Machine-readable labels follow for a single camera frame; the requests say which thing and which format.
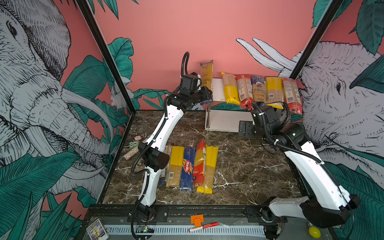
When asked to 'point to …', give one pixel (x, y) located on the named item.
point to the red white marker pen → (202, 227)
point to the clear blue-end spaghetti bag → (162, 179)
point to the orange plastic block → (197, 220)
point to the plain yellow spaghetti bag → (211, 153)
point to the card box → (97, 231)
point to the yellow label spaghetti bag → (174, 160)
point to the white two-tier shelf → (223, 120)
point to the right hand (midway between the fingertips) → (246, 124)
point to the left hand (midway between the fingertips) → (212, 89)
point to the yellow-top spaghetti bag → (274, 92)
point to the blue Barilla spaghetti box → (187, 175)
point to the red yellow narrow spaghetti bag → (199, 164)
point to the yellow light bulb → (314, 231)
